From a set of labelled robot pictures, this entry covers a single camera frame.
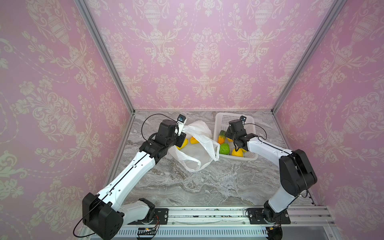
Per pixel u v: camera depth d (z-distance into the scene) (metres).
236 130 0.72
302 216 0.76
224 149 0.92
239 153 0.89
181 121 0.66
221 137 1.00
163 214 0.75
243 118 0.82
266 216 0.67
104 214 0.37
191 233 0.78
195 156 0.96
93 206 0.38
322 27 0.75
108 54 0.88
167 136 0.57
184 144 0.98
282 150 0.52
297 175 0.46
